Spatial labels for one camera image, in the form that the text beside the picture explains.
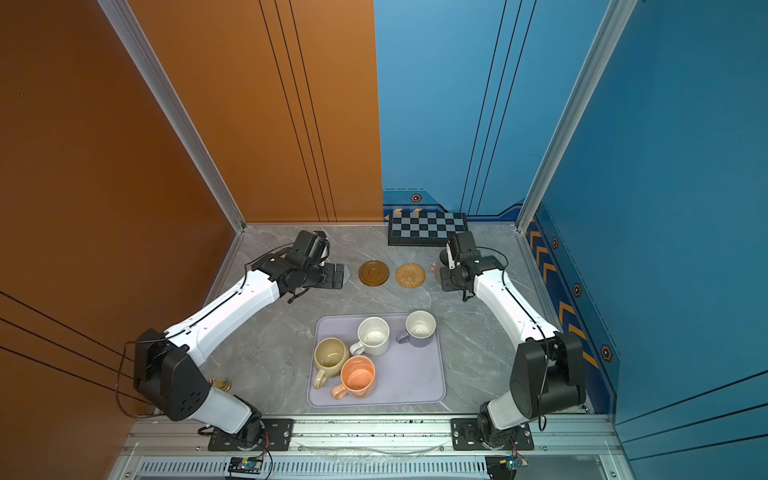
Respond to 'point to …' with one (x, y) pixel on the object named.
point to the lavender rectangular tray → (405, 375)
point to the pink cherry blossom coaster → (434, 268)
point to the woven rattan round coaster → (410, 275)
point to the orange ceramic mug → (358, 376)
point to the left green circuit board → (246, 465)
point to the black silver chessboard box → (424, 229)
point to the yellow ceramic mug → (330, 356)
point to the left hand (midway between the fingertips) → (330, 271)
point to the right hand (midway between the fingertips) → (450, 277)
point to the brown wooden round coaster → (373, 273)
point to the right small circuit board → (504, 467)
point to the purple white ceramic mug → (420, 327)
